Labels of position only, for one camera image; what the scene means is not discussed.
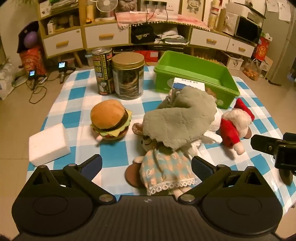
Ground burger plush toy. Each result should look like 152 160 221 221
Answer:
90 99 133 142

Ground egg tray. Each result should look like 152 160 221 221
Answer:
194 51 220 63

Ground black microwave oven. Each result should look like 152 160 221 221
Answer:
233 16 263 43

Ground tall printed metal can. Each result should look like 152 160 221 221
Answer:
92 47 115 96

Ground clear jar with gold lid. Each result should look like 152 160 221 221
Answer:
112 53 145 100

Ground pink fringed cloth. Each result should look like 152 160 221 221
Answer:
115 10 210 32

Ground framed cartoon girl picture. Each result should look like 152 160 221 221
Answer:
181 0 205 16

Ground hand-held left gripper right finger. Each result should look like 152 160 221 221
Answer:
178 156 264 204

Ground green plastic bin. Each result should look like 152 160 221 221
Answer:
154 50 240 109

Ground plush doll with checked dress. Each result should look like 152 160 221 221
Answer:
125 122 201 196

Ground folded clothes pile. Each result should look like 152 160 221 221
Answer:
159 30 189 44

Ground white drawer with wooden handle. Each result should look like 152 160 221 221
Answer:
190 28 230 51
227 38 255 58
43 30 83 57
85 23 129 49

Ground purple ball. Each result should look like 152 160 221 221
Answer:
24 31 38 47

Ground bag of oranges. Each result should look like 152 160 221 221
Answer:
243 59 260 81

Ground white appliance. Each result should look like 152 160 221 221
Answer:
225 2 249 35

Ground white desk fan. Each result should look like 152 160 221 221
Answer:
96 0 114 19

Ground small camera on tripod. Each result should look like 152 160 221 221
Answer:
28 69 38 90
57 61 70 84

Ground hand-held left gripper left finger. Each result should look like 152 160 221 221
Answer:
32 155 116 205

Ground paper rolls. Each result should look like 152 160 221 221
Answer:
208 0 226 29

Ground framed cat picture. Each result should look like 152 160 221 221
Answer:
118 0 139 12

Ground red box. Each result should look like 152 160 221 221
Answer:
134 50 160 63

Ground wall power strip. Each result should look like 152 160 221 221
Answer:
143 0 167 7

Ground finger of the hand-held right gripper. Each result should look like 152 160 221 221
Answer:
251 134 284 154

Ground blue and white checked tablecloth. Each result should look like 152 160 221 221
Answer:
26 66 296 215

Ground stack of papers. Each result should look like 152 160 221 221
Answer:
50 0 79 11

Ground orange printed bag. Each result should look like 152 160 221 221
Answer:
20 45 47 75

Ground red gift bag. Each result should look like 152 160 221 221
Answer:
252 37 271 62

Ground black floor cable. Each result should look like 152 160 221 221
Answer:
29 77 62 104

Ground white and blue box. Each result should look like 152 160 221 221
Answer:
172 77 206 93

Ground wooden cabinet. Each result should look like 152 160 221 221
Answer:
37 0 258 68

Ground grey refrigerator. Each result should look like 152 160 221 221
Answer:
264 0 296 84

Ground black bag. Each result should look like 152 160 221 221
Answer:
131 24 160 44

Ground white foam block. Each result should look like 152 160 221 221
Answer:
28 123 71 166

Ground white carton box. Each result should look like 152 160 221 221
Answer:
227 54 244 70

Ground red and white santa plush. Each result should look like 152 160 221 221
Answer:
217 98 255 156

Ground grey plush toy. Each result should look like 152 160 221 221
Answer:
142 86 218 151

